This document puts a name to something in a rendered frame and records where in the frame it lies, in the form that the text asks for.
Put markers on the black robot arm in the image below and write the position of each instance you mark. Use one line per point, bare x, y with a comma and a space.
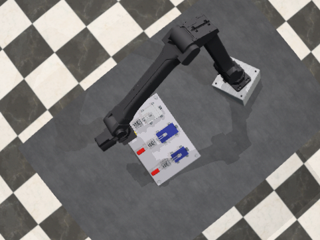
182, 45

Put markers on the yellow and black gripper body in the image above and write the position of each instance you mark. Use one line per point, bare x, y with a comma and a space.
130, 137

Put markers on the blue rectangular block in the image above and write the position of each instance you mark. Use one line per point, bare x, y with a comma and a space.
170, 130
183, 151

